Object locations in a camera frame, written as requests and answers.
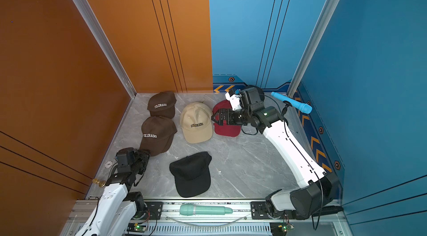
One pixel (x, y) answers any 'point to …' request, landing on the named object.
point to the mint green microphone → (190, 210)
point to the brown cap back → (162, 104)
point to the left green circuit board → (136, 227)
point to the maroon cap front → (227, 130)
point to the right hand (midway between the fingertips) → (221, 117)
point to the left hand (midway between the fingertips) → (150, 150)
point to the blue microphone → (303, 108)
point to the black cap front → (192, 174)
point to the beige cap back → (197, 123)
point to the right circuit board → (281, 229)
